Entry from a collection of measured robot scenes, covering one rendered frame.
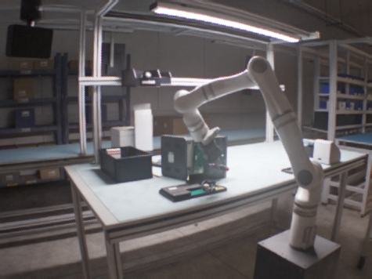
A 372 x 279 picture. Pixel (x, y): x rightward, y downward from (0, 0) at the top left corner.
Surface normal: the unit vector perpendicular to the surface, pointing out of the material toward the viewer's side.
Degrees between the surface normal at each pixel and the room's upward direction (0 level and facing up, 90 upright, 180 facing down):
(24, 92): 90
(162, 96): 90
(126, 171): 90
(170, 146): 90
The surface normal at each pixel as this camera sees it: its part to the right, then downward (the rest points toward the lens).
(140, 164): 0.55, 0.12
